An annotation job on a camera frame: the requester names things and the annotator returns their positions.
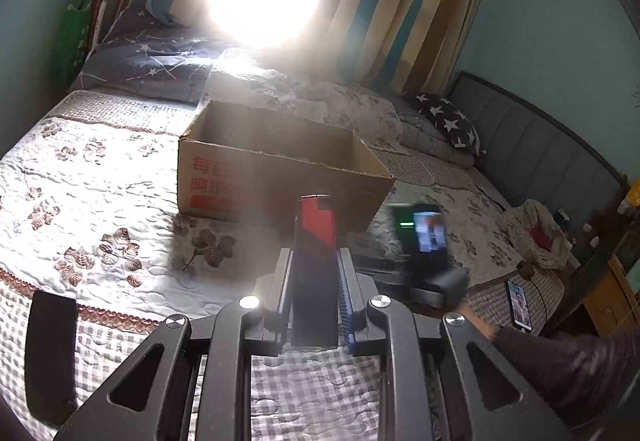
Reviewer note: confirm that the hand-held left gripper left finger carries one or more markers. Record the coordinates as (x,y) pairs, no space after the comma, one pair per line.
(285,281)

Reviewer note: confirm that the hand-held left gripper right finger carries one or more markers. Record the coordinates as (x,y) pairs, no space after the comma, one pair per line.
(346,301)

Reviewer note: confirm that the red and black box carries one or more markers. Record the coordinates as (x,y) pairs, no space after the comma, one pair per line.
(315,241)

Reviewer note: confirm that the printed cardboard box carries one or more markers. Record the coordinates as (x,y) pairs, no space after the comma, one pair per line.
(235,171)

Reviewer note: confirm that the person's right forearm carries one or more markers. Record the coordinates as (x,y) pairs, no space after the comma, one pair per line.
(560,361)

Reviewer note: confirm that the grey folded quilt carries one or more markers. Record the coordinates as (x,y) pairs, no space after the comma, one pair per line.
(425,146)

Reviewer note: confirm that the smartphone with lit screen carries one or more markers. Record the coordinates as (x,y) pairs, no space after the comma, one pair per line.
(520,306)

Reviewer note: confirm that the cloth bag with red item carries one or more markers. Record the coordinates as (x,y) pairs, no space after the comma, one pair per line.
(540,231)

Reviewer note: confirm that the star print pillow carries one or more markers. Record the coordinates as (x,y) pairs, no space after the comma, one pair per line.
(445,121)

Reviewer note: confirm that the grey padded headboard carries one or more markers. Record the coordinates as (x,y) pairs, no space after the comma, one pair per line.
(540,151)

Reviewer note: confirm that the white floral folded blanket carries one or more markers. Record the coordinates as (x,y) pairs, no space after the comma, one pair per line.
(310,96)

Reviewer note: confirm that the wooden nightstand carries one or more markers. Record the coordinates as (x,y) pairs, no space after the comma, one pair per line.
(615,296)

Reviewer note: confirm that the black rectangular object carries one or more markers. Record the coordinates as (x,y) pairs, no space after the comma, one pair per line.
(50,351)

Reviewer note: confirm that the dark blue star duvet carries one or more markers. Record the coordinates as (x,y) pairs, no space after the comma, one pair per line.
(150,61)

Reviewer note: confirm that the green shopping bag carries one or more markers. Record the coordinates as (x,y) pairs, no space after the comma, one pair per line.
(75,36)

